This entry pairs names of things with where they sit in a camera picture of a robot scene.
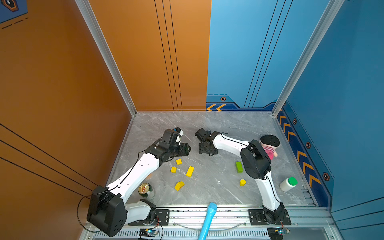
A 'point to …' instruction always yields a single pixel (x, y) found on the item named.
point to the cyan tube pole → (211, 212)
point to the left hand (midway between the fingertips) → (187, 147)
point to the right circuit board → (277, 233)
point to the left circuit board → (146, 232)
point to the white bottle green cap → (288, 184)
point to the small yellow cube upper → (179, 162)
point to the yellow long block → (190, 171)
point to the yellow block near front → (179, 185)
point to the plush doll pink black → (270, 143)
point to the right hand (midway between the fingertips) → (204, 151)
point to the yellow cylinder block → (242, 182)
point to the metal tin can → (144, 188)
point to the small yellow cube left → (173, 169)
